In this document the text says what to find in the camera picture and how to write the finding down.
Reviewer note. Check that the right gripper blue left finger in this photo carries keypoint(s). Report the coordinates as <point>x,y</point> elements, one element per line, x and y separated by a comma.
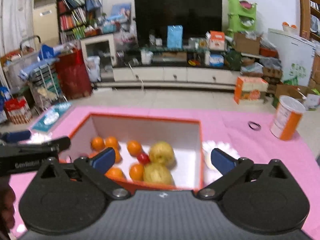
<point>104,160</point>

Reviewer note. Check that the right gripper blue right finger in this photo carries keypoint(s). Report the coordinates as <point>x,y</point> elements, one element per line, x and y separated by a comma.
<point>222,161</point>

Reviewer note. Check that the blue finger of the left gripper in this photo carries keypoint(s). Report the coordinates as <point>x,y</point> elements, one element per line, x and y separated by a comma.
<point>14,137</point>

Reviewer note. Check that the orange kumquat fruit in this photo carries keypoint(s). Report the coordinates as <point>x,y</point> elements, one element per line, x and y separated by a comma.
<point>115,173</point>
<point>136,172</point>
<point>112,142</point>
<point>118,157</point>
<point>134,148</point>
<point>97,144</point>

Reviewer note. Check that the red cherry tomato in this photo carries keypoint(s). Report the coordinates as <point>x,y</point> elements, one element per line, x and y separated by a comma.
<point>143,158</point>

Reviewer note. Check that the yellow pear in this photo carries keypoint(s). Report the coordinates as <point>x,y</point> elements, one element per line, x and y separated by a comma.
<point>157,174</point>
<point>162,153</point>

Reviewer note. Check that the person left hand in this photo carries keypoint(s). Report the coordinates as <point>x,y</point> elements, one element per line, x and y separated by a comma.
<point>8,198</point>

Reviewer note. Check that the red white carton box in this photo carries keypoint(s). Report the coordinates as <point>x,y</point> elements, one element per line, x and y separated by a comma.
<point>18,110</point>

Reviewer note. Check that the teal paperback book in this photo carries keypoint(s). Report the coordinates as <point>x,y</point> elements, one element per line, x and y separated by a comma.
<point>51,117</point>

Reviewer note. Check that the pink tablecloth with daisies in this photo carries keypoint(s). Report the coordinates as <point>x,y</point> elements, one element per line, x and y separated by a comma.
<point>248,133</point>

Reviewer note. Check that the orange cardboard box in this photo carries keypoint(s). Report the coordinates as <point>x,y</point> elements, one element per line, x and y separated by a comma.
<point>177,141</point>

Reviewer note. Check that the metal shopping trolley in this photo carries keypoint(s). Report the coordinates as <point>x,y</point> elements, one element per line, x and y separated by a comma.
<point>41,77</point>

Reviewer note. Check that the orange white carton box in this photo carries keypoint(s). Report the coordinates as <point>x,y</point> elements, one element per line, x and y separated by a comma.
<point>250,90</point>

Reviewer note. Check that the orange white canister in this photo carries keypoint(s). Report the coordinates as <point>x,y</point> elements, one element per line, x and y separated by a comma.
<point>288,115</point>

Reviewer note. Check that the red gift bag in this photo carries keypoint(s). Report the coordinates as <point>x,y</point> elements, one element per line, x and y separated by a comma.
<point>73,75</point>

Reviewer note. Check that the white glass door cabinet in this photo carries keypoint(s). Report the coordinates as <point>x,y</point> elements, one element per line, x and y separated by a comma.
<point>102,46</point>

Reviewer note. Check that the white floor air conditioner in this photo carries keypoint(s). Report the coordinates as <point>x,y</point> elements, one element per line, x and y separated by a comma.
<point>45,23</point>

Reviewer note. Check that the orange white small box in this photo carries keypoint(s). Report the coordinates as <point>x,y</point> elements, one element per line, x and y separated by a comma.
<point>215,40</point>

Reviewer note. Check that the white small fridge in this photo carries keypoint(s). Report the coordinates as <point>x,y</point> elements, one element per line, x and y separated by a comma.
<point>296,55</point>

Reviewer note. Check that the blue paper bag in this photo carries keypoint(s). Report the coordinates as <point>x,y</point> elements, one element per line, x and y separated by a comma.
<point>175,36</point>

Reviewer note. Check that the dark bookshelf with books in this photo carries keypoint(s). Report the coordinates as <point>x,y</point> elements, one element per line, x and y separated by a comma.
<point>75,20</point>

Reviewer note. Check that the green stacking bins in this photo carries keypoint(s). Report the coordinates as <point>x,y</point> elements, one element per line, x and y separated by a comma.
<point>241,16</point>

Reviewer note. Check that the black flat television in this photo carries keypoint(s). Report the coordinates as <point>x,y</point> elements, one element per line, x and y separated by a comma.
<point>196,17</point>

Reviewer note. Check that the wooden shelf unit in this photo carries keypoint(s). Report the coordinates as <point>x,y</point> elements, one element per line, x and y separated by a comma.
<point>306,12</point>

